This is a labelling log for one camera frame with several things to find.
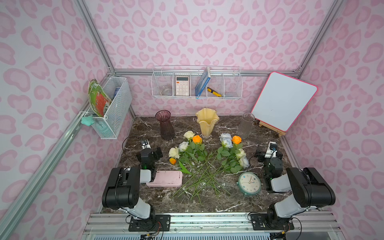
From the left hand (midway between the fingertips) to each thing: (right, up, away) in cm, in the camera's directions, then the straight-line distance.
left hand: (148, 146), depth 94 cm
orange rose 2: (+57, +3, +7) cm, 57 cm away
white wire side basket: (-15, +33, -6) cm, 37 cm away
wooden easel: (+84, +11, +13) cm, 86 cm away
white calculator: (+21, +38, +1) cm, 44 cm away
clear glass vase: (+61, +14, 0) cm, 62 cm away
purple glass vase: (+11, +11, +4) cm, 16 cm away
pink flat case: (+13, -18, -6) cm, 23 cm away
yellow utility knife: (+42, +34, +4) cm, 54 cm away
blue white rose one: (+21, -1, +3) cm, 22 cm away
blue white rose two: (+49, +4, +1) cm, 49 cm away
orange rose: (+32, -1, +5) cm, 33 cm away
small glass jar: (+11, +35, +2) cm, 37 cm away
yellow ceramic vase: (+38, +18, +3) cm, 42 cm away
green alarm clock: (+60, -19, -10) cm, 64 cm away
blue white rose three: (+47, -1, 0) cm, 47 cm away
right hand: (+72, +1, -5) cm, 72 cm away
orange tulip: (+15, -9, -1) cm, 18 cm away
